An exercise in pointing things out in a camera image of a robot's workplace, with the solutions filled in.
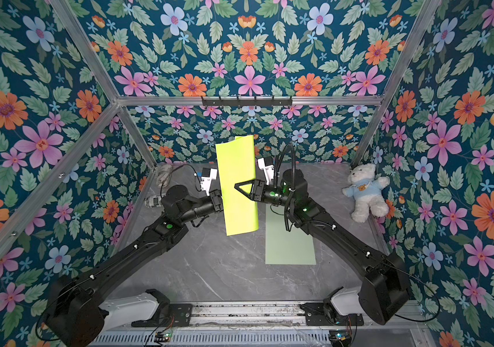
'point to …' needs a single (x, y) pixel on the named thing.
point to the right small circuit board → (339, 335)
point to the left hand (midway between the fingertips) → (241, 195)
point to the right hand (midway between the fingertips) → (238, 187)
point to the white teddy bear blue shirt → (366, 190)
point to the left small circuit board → (162, 337)
